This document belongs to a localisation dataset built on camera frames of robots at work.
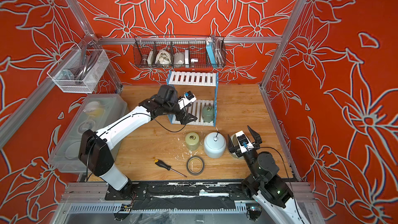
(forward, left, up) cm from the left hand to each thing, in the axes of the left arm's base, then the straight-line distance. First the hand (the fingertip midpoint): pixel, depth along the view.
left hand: (193, 109), depth 79 cm
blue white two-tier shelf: (+17, 0, +6) cm, 18 cm away
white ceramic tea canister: (-14, -12, -11) cm, 22 cm away
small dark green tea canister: (+6, -8, -12) cm, 16 cm away
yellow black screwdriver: (-24, +12, -20) cm, 33 cm away
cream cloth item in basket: (+29, +20, +11) cm, 37 cm away
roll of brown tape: (-22, -2, -22) cm, 31 cm away
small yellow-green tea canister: (-11, 0, -13) cm, 17 cm away
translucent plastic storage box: (-4, +53, -2) cm, 53 cm away
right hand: (-13, -21, +3) cm, 25 cm away
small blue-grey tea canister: (-6, +7, +8) cm, 12 cm away
